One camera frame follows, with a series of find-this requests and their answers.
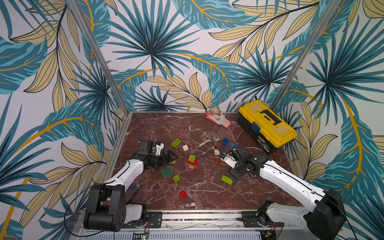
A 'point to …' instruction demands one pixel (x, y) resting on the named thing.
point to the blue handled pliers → (136, 185)
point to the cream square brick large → (185, 147)
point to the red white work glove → (218, 119)
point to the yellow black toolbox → (267, 128)
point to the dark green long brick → (167, 172)
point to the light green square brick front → (176, 178)
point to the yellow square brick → (191, 167)
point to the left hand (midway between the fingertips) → (173, 162)
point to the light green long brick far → (176, 142)
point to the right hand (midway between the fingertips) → (234, 167)
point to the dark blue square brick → (225, 141)
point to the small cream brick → (216, 152)
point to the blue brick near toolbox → (233, 145)
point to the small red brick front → (183, 194)
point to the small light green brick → (192, 158)
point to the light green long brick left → (173, 162)
